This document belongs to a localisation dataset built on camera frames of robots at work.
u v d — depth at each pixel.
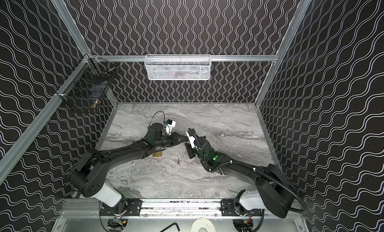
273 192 0.42
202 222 0.71
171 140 0.76
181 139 0.84
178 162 0.90
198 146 0.61
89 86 0.95
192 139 0.71
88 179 0.45
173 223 0.70
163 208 0.76
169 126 0.76
